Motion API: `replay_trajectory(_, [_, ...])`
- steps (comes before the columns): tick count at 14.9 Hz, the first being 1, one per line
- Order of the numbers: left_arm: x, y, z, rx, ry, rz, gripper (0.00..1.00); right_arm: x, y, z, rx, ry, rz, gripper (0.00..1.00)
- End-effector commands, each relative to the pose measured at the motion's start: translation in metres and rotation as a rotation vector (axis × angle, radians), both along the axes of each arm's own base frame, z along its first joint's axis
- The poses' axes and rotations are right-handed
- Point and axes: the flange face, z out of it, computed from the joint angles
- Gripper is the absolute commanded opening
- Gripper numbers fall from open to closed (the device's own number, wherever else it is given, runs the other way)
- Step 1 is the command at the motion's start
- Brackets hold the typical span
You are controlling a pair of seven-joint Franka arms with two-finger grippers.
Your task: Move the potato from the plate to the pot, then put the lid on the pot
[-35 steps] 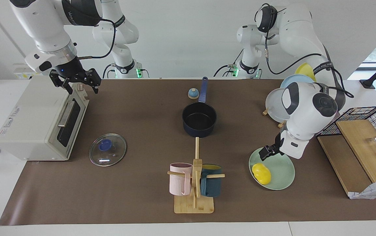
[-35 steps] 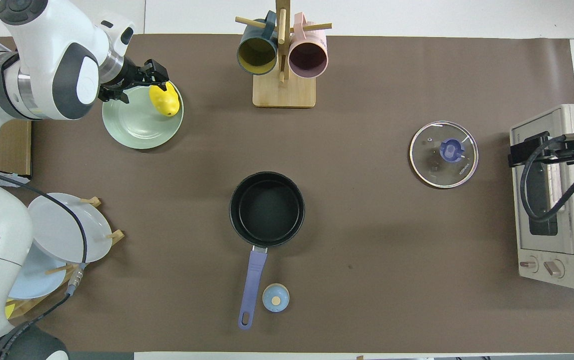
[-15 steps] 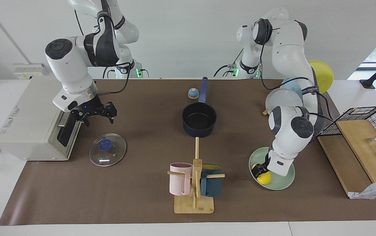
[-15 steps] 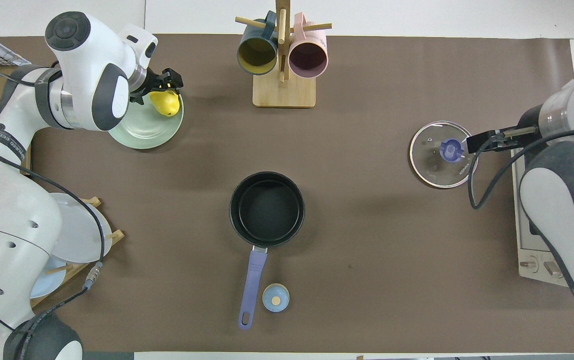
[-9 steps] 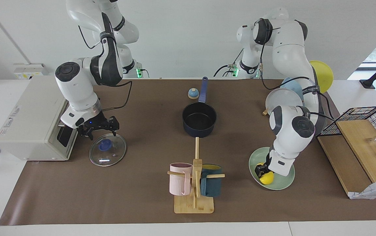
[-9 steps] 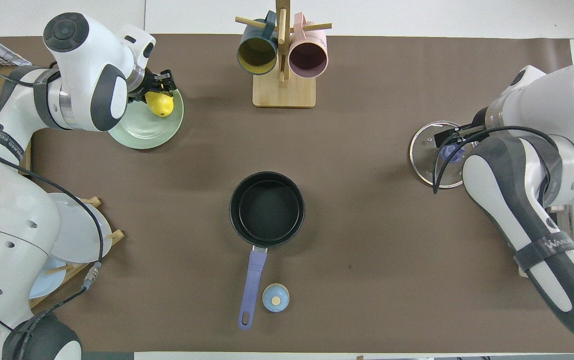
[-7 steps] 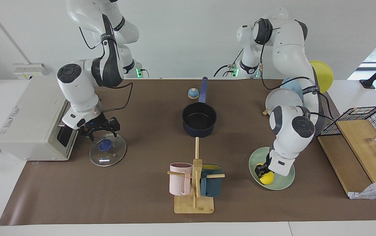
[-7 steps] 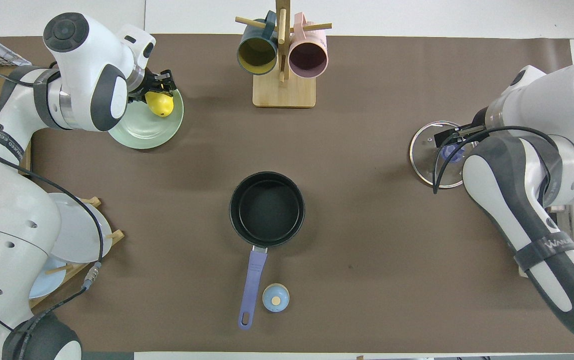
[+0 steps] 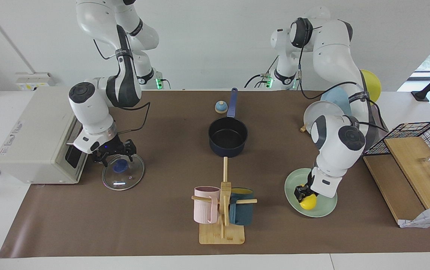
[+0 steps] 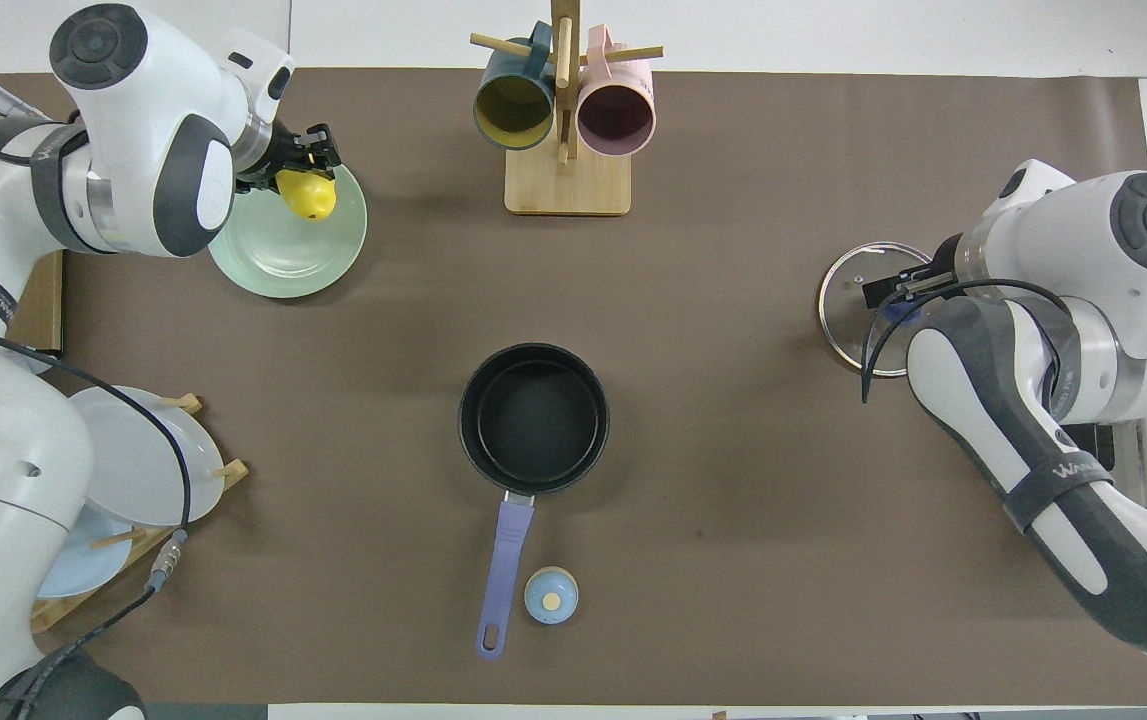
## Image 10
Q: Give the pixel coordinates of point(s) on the yellow lemon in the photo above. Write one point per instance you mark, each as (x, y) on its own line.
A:
(311, 200)

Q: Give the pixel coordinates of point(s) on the wooden mug rack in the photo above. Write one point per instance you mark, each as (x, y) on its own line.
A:
(568, 185)

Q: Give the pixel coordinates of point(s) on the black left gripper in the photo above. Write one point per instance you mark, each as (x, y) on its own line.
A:
(278, 155)

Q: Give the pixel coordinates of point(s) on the pale grey plate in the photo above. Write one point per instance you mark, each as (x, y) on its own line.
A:
(133, 460)

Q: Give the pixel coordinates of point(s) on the brown wooden board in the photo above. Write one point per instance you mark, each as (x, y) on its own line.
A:
(38, 310)

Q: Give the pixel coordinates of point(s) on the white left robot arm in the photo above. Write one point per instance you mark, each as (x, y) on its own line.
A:
(133, 120)

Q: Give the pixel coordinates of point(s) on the dark teal mug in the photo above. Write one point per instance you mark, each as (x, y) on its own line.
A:
(513, 105)

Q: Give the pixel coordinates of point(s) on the glass lid blue knob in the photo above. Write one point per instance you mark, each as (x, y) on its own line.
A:
(843, 300)

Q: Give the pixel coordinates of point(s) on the wooden plate rack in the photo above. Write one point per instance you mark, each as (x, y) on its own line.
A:
(229, 470)

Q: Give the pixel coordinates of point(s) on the brown table mat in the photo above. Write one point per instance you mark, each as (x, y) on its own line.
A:
(733, 450)

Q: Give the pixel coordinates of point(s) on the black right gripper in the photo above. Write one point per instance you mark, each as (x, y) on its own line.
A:
(938, 275)

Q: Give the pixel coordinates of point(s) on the pink ribbed mug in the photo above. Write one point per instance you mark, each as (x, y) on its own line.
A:
(616, 115)

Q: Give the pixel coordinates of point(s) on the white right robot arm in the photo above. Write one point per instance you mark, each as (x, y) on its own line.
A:
(1133, 290)

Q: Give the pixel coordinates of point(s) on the light green plate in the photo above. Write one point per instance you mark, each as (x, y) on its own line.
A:
(283, 262)

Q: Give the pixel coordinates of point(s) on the light blue plate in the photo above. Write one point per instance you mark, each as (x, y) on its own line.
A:
(83, 572)

